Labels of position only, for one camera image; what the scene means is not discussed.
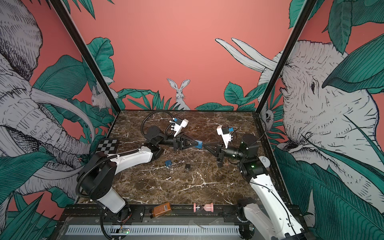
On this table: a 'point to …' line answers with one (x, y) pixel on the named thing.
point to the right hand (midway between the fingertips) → (203, 147)
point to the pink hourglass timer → (208, 207)
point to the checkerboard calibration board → (107, 146)
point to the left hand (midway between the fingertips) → (196, 145)
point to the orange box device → (161, 209)
